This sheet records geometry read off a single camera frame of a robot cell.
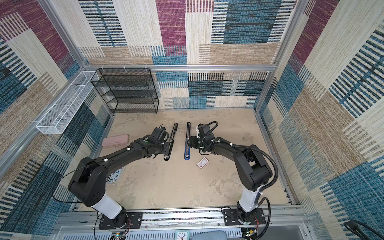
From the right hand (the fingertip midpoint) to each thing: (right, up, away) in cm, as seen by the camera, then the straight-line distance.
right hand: (190, 144), depth 93 cm
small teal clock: (-3, -38, -25) cm, 45 cm away
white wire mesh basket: (-62, +15, -22) cm, 68 cm away
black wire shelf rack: (-47, +37, +18) cm, 62 cm away
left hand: (-14, 0, -3) cm, 15 cm away
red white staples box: (+7, -11, -2) cm, 13 cm away
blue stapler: (-2, -7, +1) cm, 8 cm away
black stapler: (-15, -8, +1) cm, 17 cm away
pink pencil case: (-53, +1, +12) cm, 54 cm away
